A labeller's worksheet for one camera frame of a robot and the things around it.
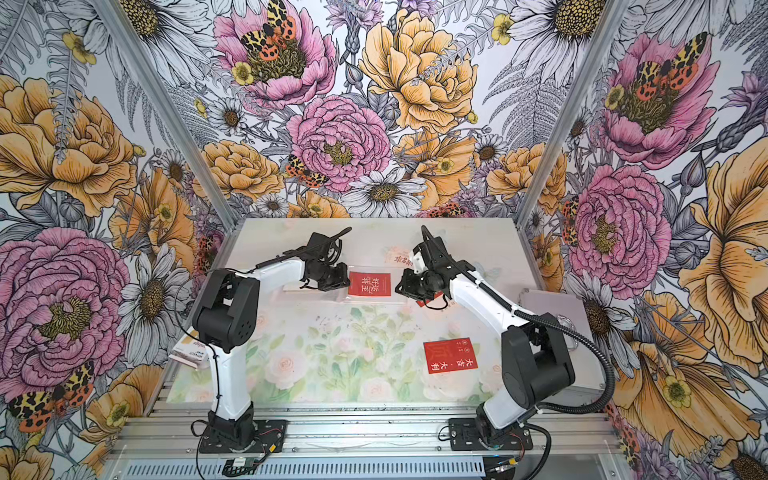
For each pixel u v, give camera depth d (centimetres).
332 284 91
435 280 67
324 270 89
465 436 73
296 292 87
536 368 45
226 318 54
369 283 102
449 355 87
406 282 77
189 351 83
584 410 42
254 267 62
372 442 75
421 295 76
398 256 112
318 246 85
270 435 73
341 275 90
